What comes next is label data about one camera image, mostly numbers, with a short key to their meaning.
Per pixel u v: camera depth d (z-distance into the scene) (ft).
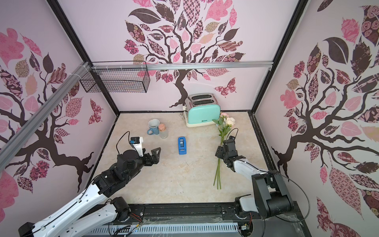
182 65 3.02
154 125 3.30
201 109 3.39
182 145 3.17
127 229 2.37
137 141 2.03
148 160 2.09
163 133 3.38
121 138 1.63
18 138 1.72
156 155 2.17
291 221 2.33
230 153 2.30
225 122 3.42
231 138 2.72
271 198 1.39
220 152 2.77
